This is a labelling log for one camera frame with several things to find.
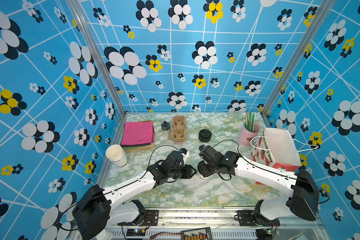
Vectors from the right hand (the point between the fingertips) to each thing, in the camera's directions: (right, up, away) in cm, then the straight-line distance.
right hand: (205, 168), depth 81 cm
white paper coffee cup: (-1, -6, +3) cm, 7 cm away
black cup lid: (-2, +3, -11) cm, 11 cm away
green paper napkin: (-40, +10, +14) cm, 44 cm away
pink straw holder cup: (+29, +17, +17) cm, 37 cm away
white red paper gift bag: (+40, +11, +1) cm, 42 cm away
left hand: (-5, 0, -4) cm, 7 cm away
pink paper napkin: (-47, +17, +31) cm, 59 cm away
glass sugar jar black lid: (-24, +22, +18) cm, 37 cm away
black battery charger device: (-2, -27, -12) cm, 30 cm away
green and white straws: (+30, +27, +14) cm, 43 cm away
